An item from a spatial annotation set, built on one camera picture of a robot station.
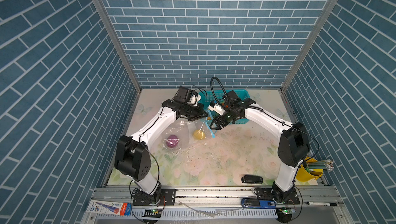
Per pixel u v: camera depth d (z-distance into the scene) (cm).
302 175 73
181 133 91
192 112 71
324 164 69
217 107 79
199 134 81
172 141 87
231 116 74
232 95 72
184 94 66
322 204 72
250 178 78
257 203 72
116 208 69
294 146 48
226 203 74
